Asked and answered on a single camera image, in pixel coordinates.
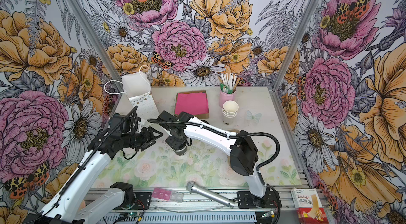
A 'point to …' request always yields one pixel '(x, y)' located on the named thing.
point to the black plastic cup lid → (181, 148)
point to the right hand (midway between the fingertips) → (180, 143)
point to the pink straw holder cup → (224, 97)
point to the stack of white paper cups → (229, 110)
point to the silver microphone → (192, 186)
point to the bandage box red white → (309, 207)
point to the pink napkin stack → (193, 103)
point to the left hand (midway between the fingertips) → (158, 142)
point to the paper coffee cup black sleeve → (181, 152)
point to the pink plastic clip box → (168, 195)
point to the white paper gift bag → (137, 87)
